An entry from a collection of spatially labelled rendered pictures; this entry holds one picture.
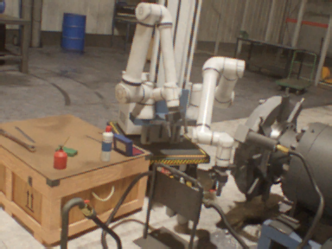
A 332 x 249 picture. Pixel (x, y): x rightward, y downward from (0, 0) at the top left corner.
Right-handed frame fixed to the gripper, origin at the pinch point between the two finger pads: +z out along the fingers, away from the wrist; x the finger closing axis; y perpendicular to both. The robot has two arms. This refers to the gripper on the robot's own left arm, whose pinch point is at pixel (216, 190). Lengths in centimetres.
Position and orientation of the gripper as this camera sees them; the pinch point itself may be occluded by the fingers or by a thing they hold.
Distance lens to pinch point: 236.7
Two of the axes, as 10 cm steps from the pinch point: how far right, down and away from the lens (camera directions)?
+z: -1.5, 9.4, 3.0
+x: 3.5, 3.3, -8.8
